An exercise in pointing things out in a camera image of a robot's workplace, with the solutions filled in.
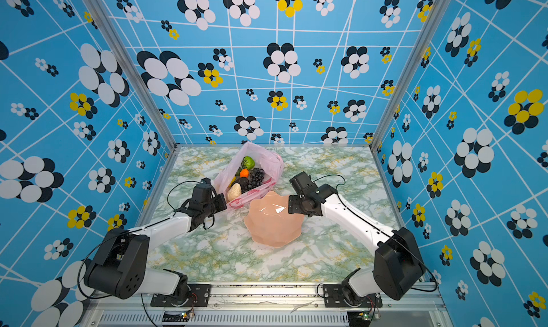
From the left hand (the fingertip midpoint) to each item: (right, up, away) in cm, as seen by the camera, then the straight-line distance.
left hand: (228, 197), depth 93 cm
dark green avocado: (+5, +6, +6) cm, 10 cm away
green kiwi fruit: (+7, +15, +12) cm, 21 cm away
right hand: (+31, -1, -9) cm, 33 cm away
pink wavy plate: (+19, -11, -1) cm, 22 cm away
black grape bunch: (+11, +9, +9) cm, 17 cm away
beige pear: (+2, +3, +2) cm, 4 cm away
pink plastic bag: (+19, +15, +7) cm, 25 cm away
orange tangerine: (+5, +10, +11) cm, 16 cm away
